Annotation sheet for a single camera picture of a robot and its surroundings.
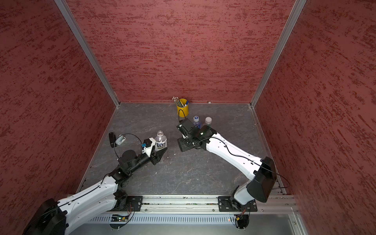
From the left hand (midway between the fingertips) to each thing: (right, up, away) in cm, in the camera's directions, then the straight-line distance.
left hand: (163, 147), depth 78 cm
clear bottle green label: (+26, +12, +9) cm, 30 cm away
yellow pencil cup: (+11, +22, +29) cm, 39 cm away
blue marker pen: (+12, +28, +28) cm, 42 cm away
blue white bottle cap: (+18, +16, +7) cm, 25 cm away
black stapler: (-38, +1, +18) cm, 42 cm away
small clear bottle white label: (0, +5, -7) cm, 9 cm away
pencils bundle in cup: (+5, +29, +22) cm, 36 cm away
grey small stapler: (-32, +1, +17) cm, 37 cm away
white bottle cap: (+26, +15, +8) cm, 31 cm away
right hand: (+12, +1, -2) cm, 12 cm away
